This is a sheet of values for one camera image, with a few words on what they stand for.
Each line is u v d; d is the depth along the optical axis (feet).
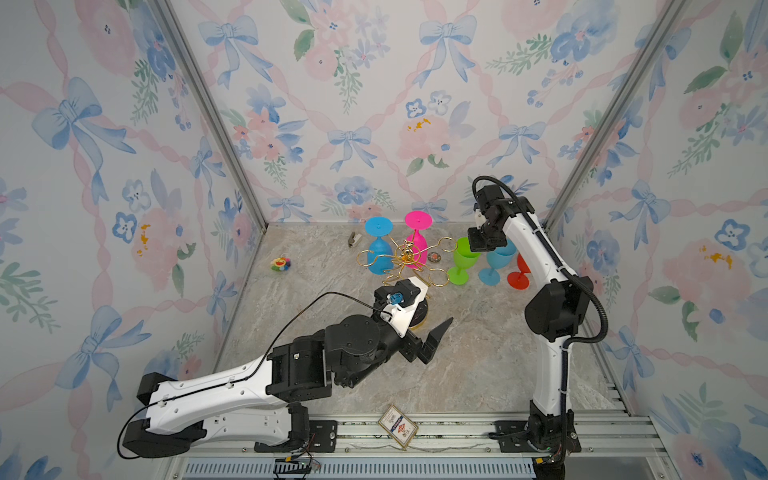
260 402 1.30
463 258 2.96
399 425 2.45
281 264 3.50
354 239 3.72
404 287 1.37
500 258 2.96
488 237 2.56
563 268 1.83
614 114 2.83
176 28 2.34
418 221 2.64
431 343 1.54
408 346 1.51
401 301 1.38
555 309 1.83
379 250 2.75
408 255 2.42
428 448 2.40
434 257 3.60
